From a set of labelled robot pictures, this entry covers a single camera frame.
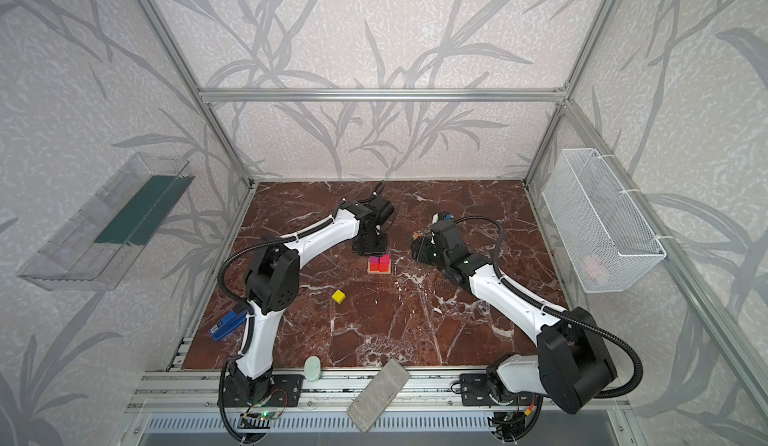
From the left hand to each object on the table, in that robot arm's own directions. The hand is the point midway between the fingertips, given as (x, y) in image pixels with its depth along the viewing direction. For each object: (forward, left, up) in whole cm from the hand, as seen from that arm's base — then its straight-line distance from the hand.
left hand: (383, 245), depth 94 cm
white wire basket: (-15, -49, +29) cm, 59 cm away
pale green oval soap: (-34, +17, -4) cm, 38 cm away
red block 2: (-5, 0, -4) cm, 7 cm away
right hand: (-2, -11, +8) cm, 14 cm away
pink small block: (-3, -1, -4) cm, 5 cm away
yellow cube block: (-15, +13, -5) cm, 20 cm away
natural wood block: (-7, +2, -5) cm, 8 cm away
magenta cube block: (-4, +3, -2) cm, 5 cm away
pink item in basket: (-15, -54, +15) cm, 58 cm away
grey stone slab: (-41, 0, -2) cm, 41 cm away
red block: (-5, +3, -4) cm, 7 cm away
